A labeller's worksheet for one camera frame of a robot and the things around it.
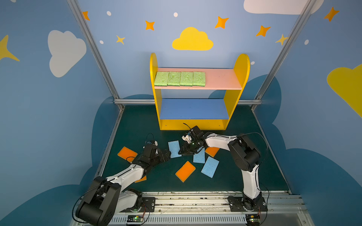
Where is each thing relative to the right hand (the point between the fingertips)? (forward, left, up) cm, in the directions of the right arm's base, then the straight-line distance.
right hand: (181, 152), depth 92 cm
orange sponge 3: (-17, +22, -3) cm, 29 cm away
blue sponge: (+4, +5, -2) cm, 7 cm away
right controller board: (-34, -39, -4) cm, 52 cm away
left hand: (-2, +10, +1) cm, 10 cm away
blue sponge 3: (-8, -19, -2) cm, 21 cm away
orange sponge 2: (+3, -21, -1) cm, 21 cm away
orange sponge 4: (-3, +36, -1) cm, 36 cm away
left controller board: (-37, +22, -3) cm, 43 cm away
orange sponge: (-11, -3, -2) cm, 12 cm away
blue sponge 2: (-2, -13, -1) cm, 13 cm away
